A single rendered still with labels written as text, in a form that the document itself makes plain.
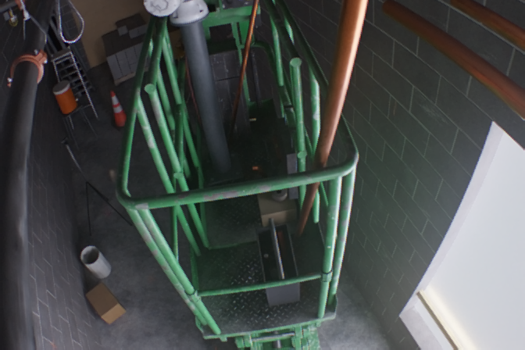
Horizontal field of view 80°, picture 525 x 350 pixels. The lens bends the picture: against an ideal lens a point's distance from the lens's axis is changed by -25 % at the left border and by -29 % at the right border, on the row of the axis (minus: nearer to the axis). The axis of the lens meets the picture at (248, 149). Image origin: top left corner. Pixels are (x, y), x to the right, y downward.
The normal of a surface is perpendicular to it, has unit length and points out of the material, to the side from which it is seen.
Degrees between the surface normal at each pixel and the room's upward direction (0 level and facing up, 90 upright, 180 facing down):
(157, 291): 0
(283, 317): 0
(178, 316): 0
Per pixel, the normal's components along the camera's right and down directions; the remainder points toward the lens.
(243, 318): -0.12, -0.71
